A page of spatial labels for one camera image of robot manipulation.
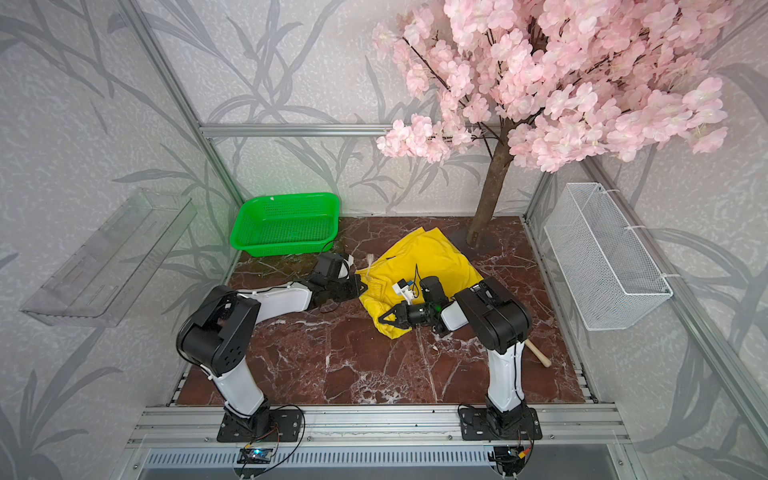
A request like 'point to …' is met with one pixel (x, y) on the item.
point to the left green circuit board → (254, 455)
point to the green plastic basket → (286, 224)
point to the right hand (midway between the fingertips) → (382, 320)
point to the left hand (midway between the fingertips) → (368, 286)
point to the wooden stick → (546, 363)
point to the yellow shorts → (421, 255)
